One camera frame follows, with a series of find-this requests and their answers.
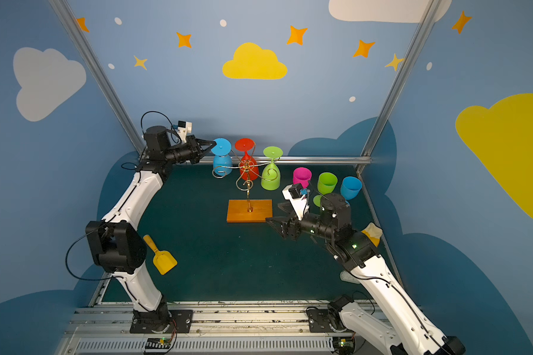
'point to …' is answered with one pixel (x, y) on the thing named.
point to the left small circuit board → (158, 343)
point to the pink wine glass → (302, 176)
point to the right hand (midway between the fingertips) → (278, 209)
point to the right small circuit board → (343, 345)
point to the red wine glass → (249, 166)
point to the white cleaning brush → (347, 276)
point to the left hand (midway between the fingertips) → (216, 140)
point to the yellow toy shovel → (163, 260)
